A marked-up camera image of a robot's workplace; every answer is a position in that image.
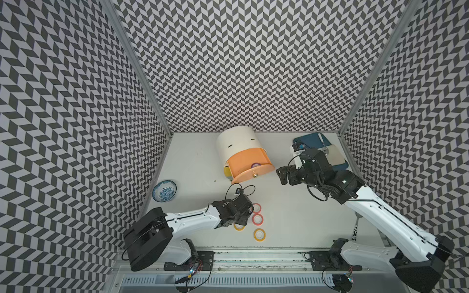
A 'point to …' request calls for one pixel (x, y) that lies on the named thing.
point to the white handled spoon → (322, 140)
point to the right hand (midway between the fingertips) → (289, 171)
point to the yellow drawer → (227, 173)
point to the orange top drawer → (239, 165)
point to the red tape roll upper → (257, 207)
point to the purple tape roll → (254, 164)
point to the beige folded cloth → (334, 156)
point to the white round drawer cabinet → (234, 140)
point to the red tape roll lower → (257, 219)
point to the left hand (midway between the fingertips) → (239, 216)
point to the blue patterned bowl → (164, 191)
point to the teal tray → (309, 140)
